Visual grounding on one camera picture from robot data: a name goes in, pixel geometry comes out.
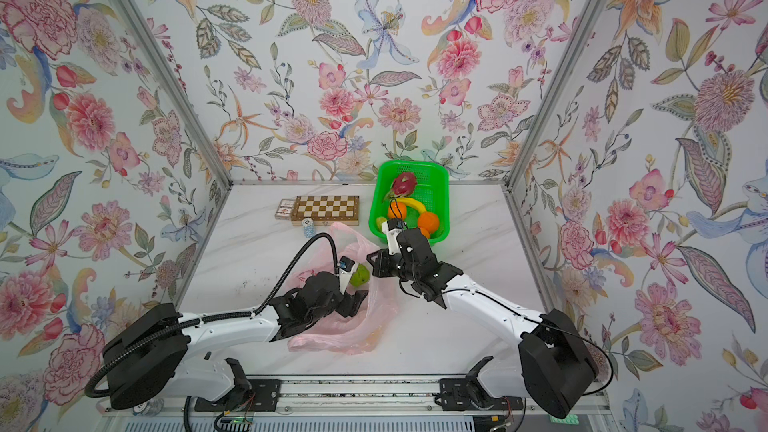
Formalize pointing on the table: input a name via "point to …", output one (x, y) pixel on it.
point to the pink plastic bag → (362, 331)
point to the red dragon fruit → (404, 185)
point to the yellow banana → (412, 203)
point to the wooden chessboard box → (326, 209)
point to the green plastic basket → (432, 192)
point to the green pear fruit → (379, 223)
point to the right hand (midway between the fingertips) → (365, 256)
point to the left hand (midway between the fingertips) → (362, 291)
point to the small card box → (284, 211)
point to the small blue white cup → (309, 228)
